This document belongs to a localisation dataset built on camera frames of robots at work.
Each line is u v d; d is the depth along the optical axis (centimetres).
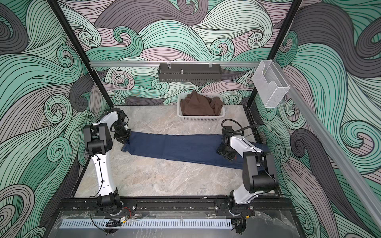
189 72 95
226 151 77
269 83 78
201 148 97
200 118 104
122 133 89
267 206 76
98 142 62
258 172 45
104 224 70
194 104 110
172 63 93
